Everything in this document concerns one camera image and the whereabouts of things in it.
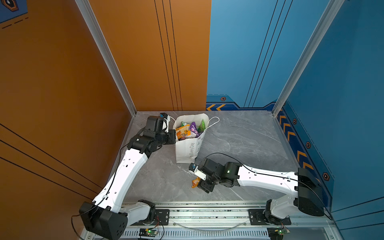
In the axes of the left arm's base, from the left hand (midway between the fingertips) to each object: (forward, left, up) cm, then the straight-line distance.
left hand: (175, 132), depth 76 cm
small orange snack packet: (+4, -3, -4) cm, 6 cm away
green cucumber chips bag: (+11, -14, -8) cm, 19 cm away
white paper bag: (-5, -5, -9) cm, 12 cm away
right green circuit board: (-39, -49, -26) cm, 68 cm away
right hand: (-19, -13, -16) cm, 27 cm away
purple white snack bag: (+4, -10, -4) cm, 11 cm away
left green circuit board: (-40, +12, -27) cm, 49 cm away
